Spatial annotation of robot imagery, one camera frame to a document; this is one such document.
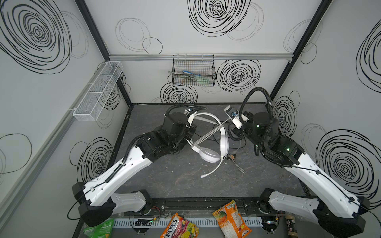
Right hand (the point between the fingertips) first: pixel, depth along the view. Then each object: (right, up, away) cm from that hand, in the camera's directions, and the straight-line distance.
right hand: (233, 111), depth 62 cm
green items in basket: (-17, +20, +24) cm, 36 cm away
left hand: (-18, -3, +3) cm, 18 cm away
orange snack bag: (0, -50, +4) cm, 51 cm away
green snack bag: (-57, -53, +2) cm, 78 cm away
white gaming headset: (-11, -18, -2) cm, 21 cm away
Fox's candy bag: (-23, -52, +3) cm, 57 cm away
